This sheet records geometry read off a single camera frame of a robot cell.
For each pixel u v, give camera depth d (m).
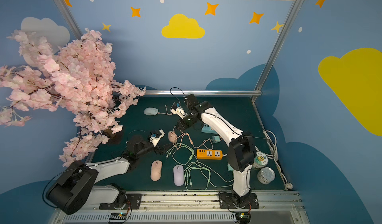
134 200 0.75
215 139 0.96
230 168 0.83
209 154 0.88
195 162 0.87
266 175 0.78
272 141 1.01
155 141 0.73
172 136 0.88
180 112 0.73
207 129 0.60
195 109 0.62
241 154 0.49
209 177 0.82
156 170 0.82
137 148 0.69
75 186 0.43
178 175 0.81
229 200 0.75
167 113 1.11
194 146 0.90
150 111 1.10
